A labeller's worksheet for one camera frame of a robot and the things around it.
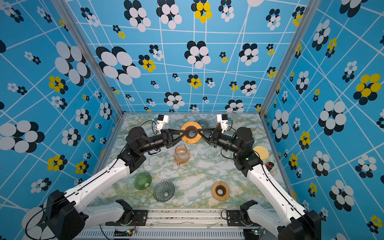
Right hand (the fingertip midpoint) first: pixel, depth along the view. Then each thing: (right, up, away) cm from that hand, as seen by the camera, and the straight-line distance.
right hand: (198, 133), depth 63 cm
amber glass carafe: (-11, -15, +34) cm, 38 cm away
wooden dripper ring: (+15, -34, +16) cm, 41 cm away
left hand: (-5, -1, -1) cm, 5 cm away
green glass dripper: (-32, -29, +23) cm, 49 cm away
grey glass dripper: (-19, -32, +18) cm, 41 cm away
